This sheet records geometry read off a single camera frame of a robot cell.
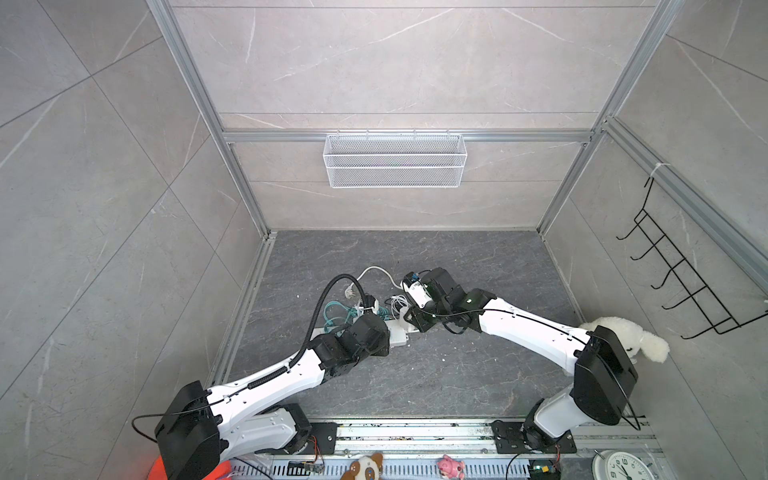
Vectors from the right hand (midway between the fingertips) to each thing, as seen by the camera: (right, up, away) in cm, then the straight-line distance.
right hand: (409, 312), depth 83 cm
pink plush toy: (+9, -33, -16) cm, 38 cm away
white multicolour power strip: (-3, -4, +3) cm, 6 cm away
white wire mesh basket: (-4, +49, +17) cm, 52 cm away
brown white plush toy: (-11, -33, -16) cm, 38 cm away
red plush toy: (-42, -32, -19) cm, 56 cm away
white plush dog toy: (+53, -4, -13) cm, 55 cm away
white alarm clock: (+48, -32, -16) cm, 60 cm away
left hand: (-6, -4, -3) cm, 8 cm away
